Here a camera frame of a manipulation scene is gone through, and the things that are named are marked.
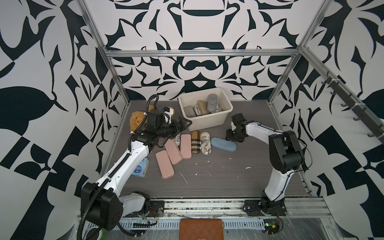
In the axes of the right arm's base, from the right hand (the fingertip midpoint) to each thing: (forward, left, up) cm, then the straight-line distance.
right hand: (228, 136), depth 99 cm
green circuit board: (-48, -13, -3) cm, 50 cm away
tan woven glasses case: (+17, +16, +10) cm, 25 cm away
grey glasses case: (+16, +11, +13) cm, 23 cm away
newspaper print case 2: (+17, +6, +8) cm, 20 cm away
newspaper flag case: (+17, +20, +6) cm, 27 cm away
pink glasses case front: (-19, +40, 0) cm, 44 cm away
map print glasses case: (-4, +15, +1) cm, 16 cm away
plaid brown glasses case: (-5, +22, +2) cm, 22 cm away
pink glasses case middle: (-13, +34, +3) cm, 37 cm away
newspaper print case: (-4, +33, +3) cm, 34 cm away
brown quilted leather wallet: (-49, +20, +1) cm, 53 cm away
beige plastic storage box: (+9, +10, +5) cm, 14 cm away
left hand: (-7, +27, +24) cm, 37 cm away
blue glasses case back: (-7, +4, 0) cm, 8 cm away
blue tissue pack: (-22, +52, +3) cm, 56 cm away
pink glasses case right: (-9, +28, +3) cm, 29 cm away
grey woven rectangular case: (+16, +26, +6) cm, 31 cm away
